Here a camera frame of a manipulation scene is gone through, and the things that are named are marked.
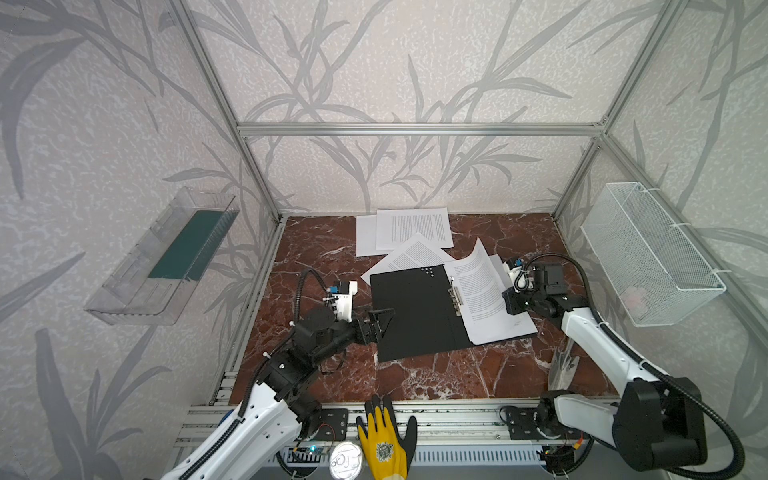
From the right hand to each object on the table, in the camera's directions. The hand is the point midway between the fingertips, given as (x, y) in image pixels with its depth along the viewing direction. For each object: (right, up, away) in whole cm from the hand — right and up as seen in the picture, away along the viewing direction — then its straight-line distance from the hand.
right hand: (506, 284), depth 88 cm
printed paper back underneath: (-45, +14, +27) cm, 55 cm away
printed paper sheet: (-5, -1, +10) cm, 12 cm away
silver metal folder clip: (-14, -5, +8) cm, 17 cm away
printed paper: (-6, -1, +11) cm, 12 cm away
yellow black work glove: (-34, -37, -20) cm, 54 cm away
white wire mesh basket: (+23, +6, -25) cm, 35 cm away
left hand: (-35, -3, -17) cm, 39 cm away
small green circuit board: (-55, -39, -16) cm, 69 cm away
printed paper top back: (-34, +18, +28) cm, 48 cm away
